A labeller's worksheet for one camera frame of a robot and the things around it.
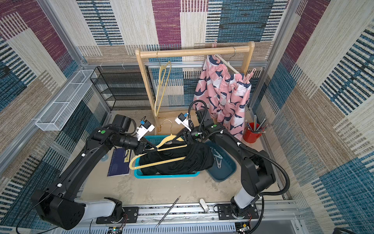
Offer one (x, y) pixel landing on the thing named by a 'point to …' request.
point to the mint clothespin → (218, 156)
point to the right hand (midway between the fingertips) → (176, 140)
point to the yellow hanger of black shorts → (171, 137)
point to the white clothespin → (218, 164)
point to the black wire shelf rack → (122, 87)
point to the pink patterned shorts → (225, 94)
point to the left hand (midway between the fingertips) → (155, 149)
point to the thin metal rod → (167, 211)
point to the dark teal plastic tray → (228, 169)
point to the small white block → (204, 206)
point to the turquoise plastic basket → (157, 140)
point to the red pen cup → (251, 133)
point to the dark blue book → (120, 162)
